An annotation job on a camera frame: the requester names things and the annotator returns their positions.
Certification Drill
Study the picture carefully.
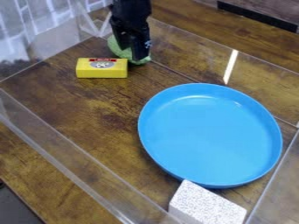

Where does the blue round tray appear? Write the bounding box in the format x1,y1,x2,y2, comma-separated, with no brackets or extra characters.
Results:
138,83,283,188

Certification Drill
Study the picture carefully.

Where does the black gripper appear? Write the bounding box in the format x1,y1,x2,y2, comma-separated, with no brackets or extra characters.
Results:
110,0,152,61

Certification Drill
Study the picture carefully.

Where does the yellow rectangular box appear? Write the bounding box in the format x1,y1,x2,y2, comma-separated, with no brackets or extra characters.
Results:
76,58,128,78

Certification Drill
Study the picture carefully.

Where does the clear acrylic enclosure wall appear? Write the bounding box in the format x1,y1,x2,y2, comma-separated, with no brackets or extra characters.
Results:
0,0,299,224

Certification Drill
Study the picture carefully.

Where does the white speckled foam block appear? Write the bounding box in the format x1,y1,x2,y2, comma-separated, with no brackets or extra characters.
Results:
168,180,247,224

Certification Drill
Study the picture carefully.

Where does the green knobbly soft toy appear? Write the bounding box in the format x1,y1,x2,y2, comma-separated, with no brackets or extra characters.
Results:
107,35,152,65

